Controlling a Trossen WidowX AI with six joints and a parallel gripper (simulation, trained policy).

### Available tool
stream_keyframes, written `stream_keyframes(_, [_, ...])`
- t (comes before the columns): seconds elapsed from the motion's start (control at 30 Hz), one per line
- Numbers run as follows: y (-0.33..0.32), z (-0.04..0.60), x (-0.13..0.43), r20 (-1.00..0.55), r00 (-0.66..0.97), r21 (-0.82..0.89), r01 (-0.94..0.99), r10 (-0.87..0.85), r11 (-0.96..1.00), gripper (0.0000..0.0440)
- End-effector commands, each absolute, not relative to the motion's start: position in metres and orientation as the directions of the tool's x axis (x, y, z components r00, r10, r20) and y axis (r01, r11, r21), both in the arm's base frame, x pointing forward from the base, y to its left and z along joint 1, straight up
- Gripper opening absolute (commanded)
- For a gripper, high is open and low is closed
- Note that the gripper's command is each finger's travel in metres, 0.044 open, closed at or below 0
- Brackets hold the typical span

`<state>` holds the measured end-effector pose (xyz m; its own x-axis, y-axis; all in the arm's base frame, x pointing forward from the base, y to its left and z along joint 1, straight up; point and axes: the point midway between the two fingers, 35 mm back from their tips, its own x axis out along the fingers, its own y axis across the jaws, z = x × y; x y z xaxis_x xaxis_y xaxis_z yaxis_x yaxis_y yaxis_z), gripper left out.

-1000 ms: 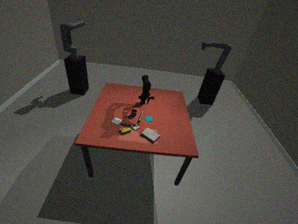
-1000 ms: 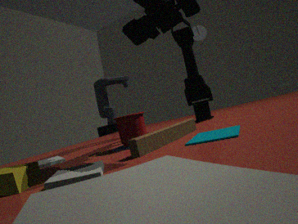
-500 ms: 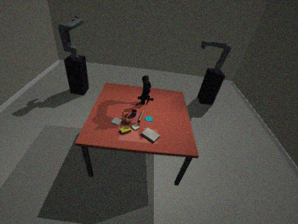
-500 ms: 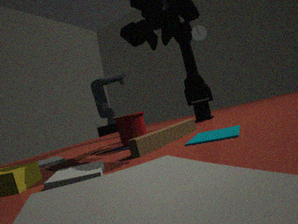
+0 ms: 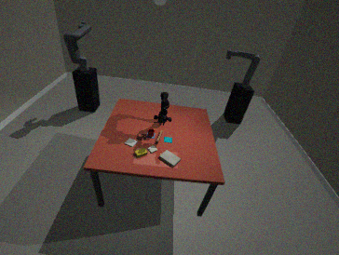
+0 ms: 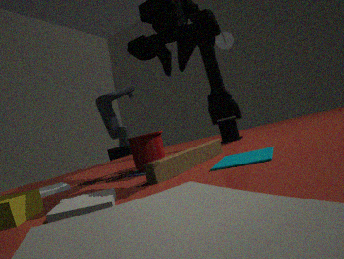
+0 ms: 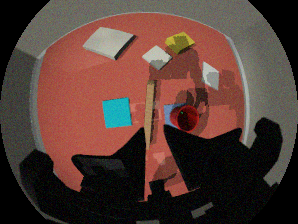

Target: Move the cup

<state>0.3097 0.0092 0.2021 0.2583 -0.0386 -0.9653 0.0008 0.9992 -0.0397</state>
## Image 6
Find brown rectangular bar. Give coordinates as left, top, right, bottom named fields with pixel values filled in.
left=144, top=139, right=223, bottom=184

